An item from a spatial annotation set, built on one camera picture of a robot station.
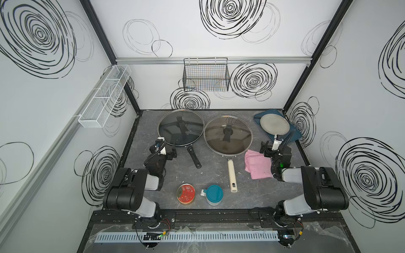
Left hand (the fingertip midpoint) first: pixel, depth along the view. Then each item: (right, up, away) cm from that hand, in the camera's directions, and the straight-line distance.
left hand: (165, 142), depth 88 cm
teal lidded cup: (+27, -23, -15) cm, 38 cm away
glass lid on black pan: (+11, +9, +2) cm, 14 cm away
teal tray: (+66, +5, -11) cm, 67 cm away
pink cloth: (+53, -13, +1) cm, 55 cm away
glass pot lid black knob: (+35, +4, -4) cm, 36 cm away
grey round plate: (+72, +10, +21) cm, 76 cm away
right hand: (+62, -1, +3) cm, 62 cm away
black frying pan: (+15, -4, +1) cm, 15 cm away
